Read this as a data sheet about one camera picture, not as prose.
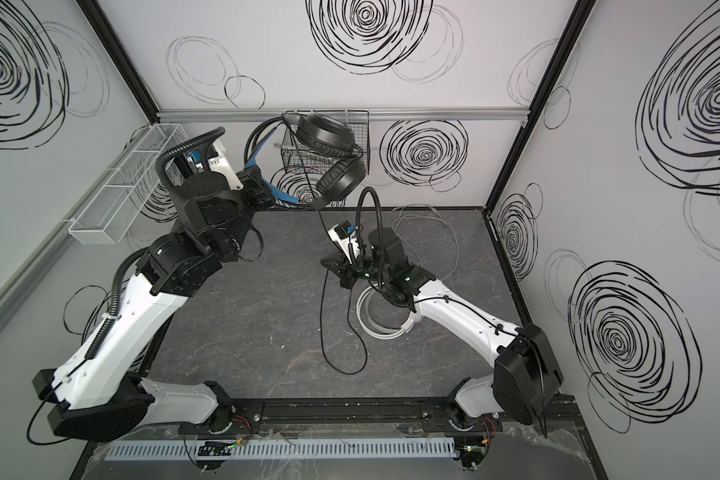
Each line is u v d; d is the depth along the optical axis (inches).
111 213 28.8
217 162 18.4
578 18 28.5
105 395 15.2
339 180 19.5
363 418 30.0
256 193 19.5
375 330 33.9
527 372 16.1
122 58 31.0
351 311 35.9
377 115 35.6
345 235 24.8
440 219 46.7
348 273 25.4
